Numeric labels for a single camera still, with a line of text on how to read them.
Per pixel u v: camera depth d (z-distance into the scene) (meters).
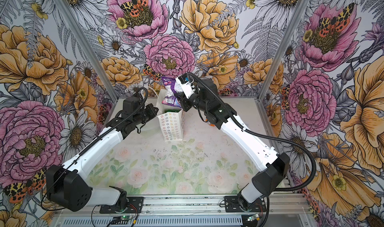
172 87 0.64
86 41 0.90
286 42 0.89
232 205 0.74
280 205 0.76
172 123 0.83
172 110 0.99
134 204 0.74
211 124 1.05
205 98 0.53
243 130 0.46
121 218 0.71
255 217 0.72
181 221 0.78
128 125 0.58
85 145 0.92
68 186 0.40
